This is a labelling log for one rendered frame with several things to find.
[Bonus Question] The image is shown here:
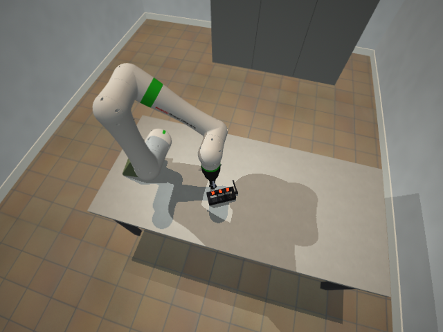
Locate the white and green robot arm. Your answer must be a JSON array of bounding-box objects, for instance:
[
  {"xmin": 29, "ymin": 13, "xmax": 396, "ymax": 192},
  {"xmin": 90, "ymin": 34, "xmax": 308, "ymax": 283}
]
[{"xmin": 93, "ymin": 63, "xmax": 228, "ymax": 181}]

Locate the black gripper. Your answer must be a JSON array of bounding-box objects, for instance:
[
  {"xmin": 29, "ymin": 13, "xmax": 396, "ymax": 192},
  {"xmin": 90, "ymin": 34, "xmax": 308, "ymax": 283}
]
[{"xmin": 204, "ymin": 175, "xmax": 219, "ymax": 191}]

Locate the black power strip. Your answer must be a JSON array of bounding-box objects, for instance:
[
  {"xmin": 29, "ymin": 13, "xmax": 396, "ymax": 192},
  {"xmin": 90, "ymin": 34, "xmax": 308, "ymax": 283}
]
[{"xmin": 206, "ymin": 180, "xmax": 238, "ymax": 205}]

